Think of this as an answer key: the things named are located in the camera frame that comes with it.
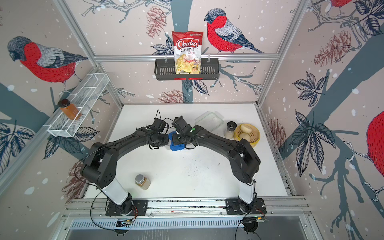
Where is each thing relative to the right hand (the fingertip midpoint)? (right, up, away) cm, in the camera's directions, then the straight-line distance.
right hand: (174, 138), depth 87 cm
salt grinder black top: (+35, +7, +6) cm, 37 cm away
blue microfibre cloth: (0, -4, -6) cm, 8 cm away
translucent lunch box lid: (+24, +9, +24) cm, 35 cm away
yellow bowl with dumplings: (+46, +3, +9) cm, 47 cm away
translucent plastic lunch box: (+9, -2, -12) cm, 15 cm away
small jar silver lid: (-15, -18, -14) cm, 28 cm away
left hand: (-5, -1, +6) cm, 8 cm away
